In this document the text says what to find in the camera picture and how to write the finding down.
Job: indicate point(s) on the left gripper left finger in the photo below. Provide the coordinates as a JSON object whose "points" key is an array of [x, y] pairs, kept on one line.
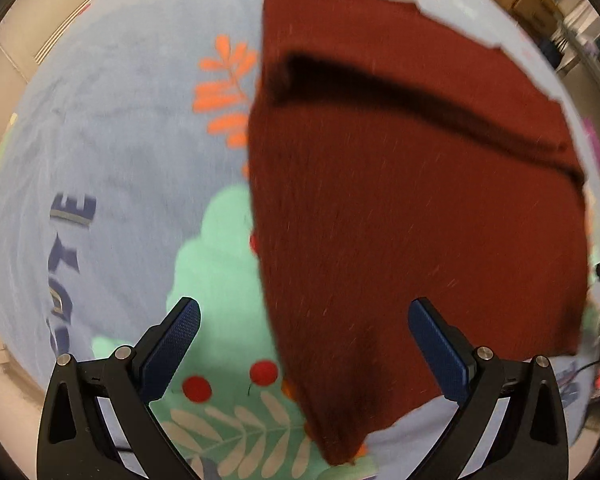
{"points": [[74, 441]]}

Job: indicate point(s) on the dark red knit sweater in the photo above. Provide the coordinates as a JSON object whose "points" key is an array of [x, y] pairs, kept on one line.
{"points": [[391, 157]]}

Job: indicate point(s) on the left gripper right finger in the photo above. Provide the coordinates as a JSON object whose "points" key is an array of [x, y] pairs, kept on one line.
{"points": [[531, 442]]}

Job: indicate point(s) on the blue patterned bed sheet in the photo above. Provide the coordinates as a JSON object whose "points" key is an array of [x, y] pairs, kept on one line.
{"points": [[124, 187]]}

